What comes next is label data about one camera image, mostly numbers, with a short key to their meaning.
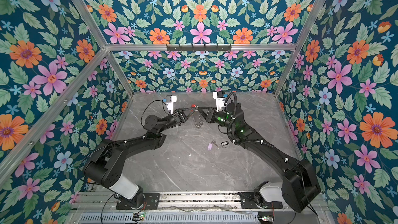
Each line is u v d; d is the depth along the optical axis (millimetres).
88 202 750
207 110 666
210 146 929
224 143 932
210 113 639
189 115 720
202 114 693
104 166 454
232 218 703
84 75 788
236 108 530
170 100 688
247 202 734
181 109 715
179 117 687
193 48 907
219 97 653
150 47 1922
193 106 1120
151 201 736
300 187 405
